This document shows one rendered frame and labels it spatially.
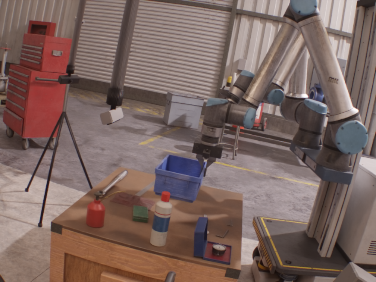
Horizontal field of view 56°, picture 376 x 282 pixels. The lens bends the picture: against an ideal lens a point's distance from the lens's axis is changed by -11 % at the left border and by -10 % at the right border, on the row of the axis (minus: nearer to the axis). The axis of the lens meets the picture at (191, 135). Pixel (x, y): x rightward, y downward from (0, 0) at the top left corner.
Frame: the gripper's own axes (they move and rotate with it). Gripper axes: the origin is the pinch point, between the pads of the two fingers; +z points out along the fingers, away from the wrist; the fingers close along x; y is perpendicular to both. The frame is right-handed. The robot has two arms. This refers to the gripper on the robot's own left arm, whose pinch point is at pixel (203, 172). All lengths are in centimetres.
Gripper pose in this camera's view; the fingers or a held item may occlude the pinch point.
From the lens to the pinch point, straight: 178.1
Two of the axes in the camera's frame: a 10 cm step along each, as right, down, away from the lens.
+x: 9.7, 2.0, -1.0
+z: -1.8, 9.7, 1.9
